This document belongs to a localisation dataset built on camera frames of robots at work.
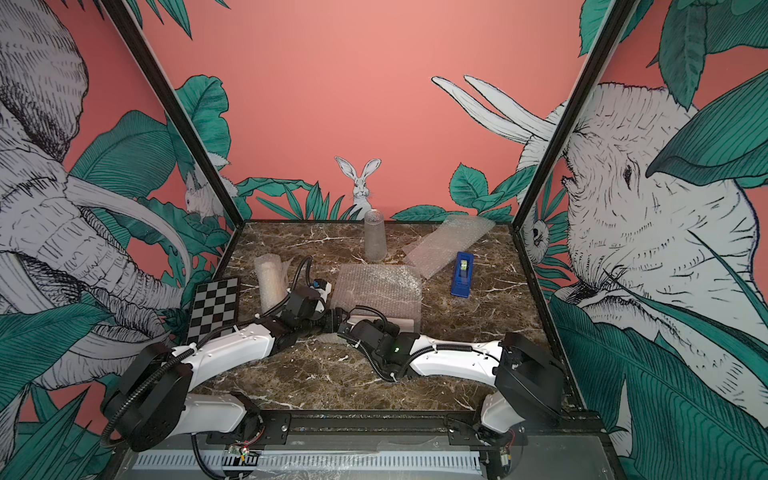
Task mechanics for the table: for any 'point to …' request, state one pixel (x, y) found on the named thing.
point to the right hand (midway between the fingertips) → (375, 323)
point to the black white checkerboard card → (215, 305)
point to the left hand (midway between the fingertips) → (343, 311)
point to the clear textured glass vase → (375, 244)
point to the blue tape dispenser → (462, 275)
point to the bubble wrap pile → (388, 291)
